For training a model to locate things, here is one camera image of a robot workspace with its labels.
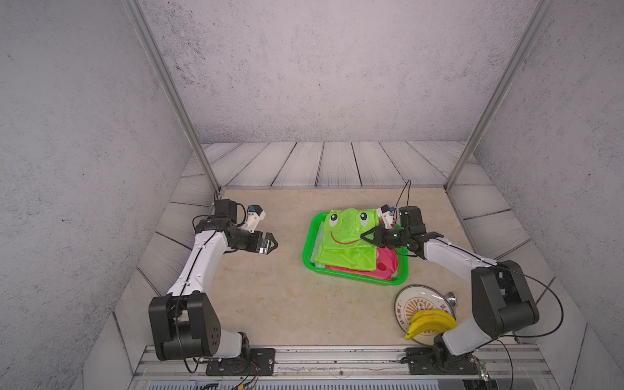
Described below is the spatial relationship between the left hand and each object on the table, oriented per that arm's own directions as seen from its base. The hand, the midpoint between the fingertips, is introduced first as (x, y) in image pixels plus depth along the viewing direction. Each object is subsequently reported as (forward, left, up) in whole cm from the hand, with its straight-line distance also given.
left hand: (267, 241), depth 83 cm
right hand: (+2, -33, -1) cm, 33 cm away
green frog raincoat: (+1, -26, -5) cm, 26 cm away
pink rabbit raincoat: (-4, -42, -10) cm, 43 cm away
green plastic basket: (+2, -14, -7) cm, 16 cm away
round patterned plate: (-15, -51, -14) cm, 55 cm away
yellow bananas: (-25, -50, -8) cm, 56 cm away
